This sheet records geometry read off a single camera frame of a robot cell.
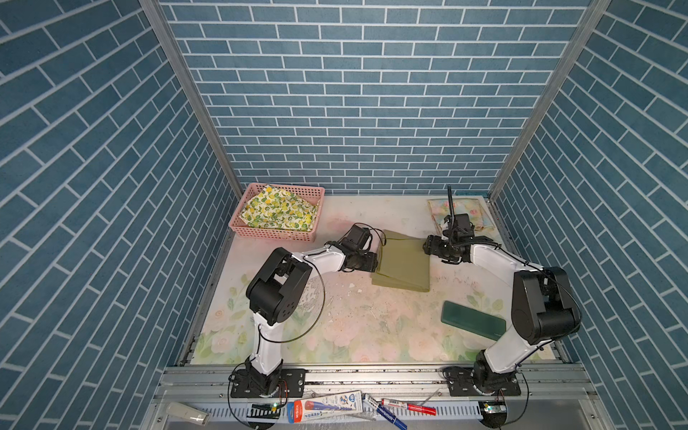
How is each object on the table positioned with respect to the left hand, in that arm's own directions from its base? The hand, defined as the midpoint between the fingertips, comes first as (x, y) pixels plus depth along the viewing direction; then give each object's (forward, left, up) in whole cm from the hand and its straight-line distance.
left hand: (372, 262), depth 97 cm
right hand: (+4, -21, +6) cm, 22 cm away
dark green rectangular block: (-21, -31, -1) cm, 38 cm away
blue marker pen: (-43, +2, 0) cm, 43 cm away
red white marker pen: (-44, -10, -1) cm, 45 cm away
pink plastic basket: (+33, +23, +2) cm, 41 cm away
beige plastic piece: (-43, +51, +1) cm, 67 cm away
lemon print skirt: (+26, +38, +1) cm, 46 cm away
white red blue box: (-43, +20, -2) cm, 48 cm away
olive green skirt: (0, -12, -1) cm, 12 cm away
